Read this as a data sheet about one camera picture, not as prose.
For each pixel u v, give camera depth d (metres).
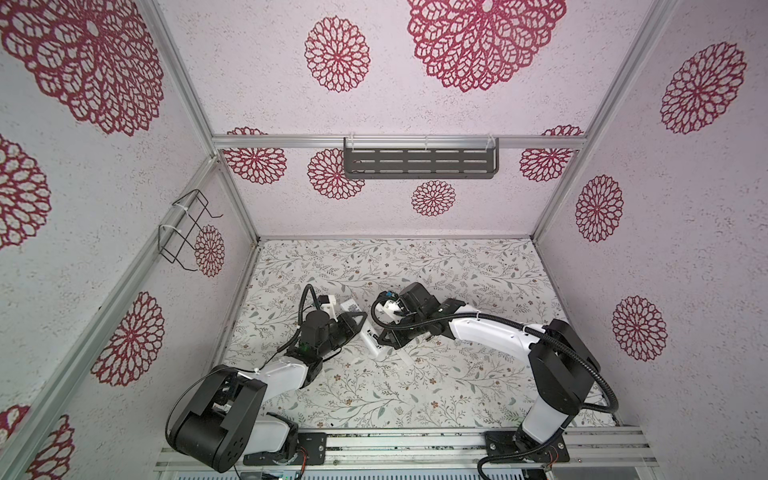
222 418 0.43
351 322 0.79
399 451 0.75
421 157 0.95
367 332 0.82
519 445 0.66
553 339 0.49
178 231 0.75
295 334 0.69
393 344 0.73
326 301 0.81
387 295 0.78
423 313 0.67
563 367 0.46
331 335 0.75
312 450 0.74
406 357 0.89
